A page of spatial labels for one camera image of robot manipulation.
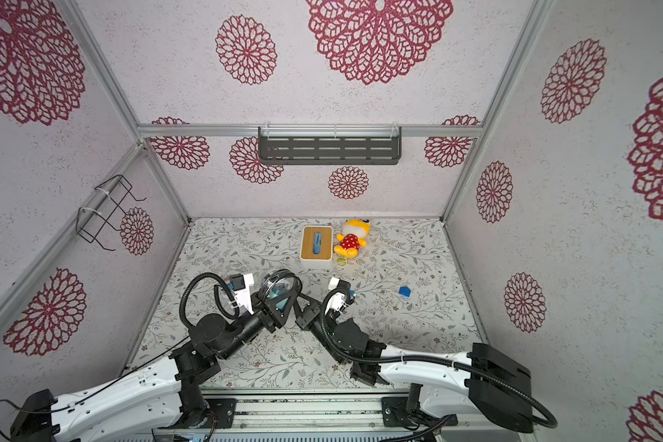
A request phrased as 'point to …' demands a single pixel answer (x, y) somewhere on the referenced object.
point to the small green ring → (342, 261)
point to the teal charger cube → (274, 292)
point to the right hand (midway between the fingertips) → (288, 294)
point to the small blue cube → (404, 291)
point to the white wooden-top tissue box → (317, 247)
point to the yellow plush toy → (353, 237)
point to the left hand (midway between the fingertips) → (292, 293)
